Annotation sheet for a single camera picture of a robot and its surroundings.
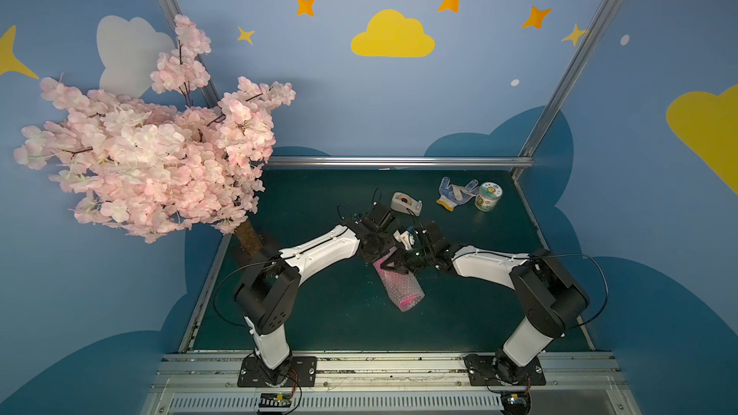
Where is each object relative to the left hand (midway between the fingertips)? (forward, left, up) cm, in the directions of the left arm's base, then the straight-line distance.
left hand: (392, 245), depth 88 cm
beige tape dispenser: (+22, -5, -7) cm, 24 cm away
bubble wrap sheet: (-14, -2, 0) cm, 14 cm away
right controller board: (-39, -32, -12) cm, 52 cm away
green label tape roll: (+24, -37, -2) cm, 44 cm away
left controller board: (-40, +30, -11) cm, 51 cm away
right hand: (-5, +2, -2) cm, 6 cm away
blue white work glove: (+29, -26, -10) cm, 40 cm away
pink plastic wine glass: (-14, -3, 0) cm, 14 cm away
